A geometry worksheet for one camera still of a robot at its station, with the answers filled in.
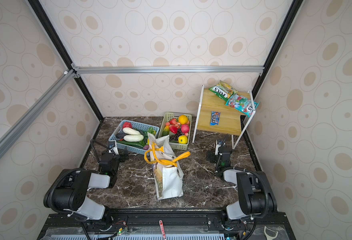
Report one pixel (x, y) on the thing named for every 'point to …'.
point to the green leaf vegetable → (150, 130)
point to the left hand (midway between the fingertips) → (121, 144)
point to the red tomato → (127, 124)
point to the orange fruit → (183, 119)
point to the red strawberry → (172, 121)
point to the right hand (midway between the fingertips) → (217, 149)
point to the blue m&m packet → (214, 118)
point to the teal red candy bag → (242, 104)
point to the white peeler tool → (270, 237)
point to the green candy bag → (223, 90)
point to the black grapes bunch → (174, 137)
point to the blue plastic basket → (118, 134)
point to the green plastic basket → (184, 146)
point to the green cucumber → (135, 144)
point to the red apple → (173, 128)
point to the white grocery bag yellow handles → (167, 169)
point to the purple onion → (146, 147)
